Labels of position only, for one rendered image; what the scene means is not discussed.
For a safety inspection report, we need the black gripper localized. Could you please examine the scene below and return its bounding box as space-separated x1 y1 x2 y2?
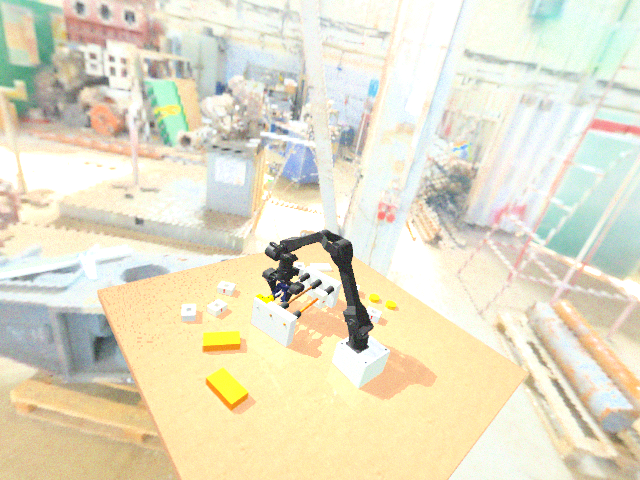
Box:
262 266 305 302

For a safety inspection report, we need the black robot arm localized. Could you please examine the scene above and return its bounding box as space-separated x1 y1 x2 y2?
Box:
265 229 374 354

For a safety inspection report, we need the yellow rectangular block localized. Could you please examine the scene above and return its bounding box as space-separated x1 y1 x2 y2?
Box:
205 368 248 411
202 331 240 352

